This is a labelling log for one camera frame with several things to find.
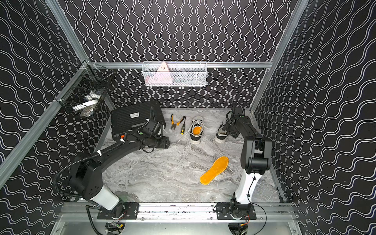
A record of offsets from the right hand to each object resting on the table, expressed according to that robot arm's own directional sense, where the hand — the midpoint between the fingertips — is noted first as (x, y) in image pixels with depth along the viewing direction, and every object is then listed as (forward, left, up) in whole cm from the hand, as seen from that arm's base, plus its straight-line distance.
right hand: (229, 130), depth 99 cm
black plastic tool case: (+10, +74, 0) cm, 75 cm away
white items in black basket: (-2, +85, +21) cm, 88 cm away
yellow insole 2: (-22, +8, -8) cm, 25 cm away
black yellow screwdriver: (+5, +31, -5) cm, 32 cm away
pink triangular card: (+19, +43, +30) cm, 56 cm away
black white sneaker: (+8, +22, 0) cm, 23 cm away
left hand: (-13, +41, +6) cm, 43 cm away
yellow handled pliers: (+11, +40, -4) cm, 42 cm away
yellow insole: (+3, +22, -3) cm, 22 cm away
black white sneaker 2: (-3, +5, -1) cm, 6 cm away
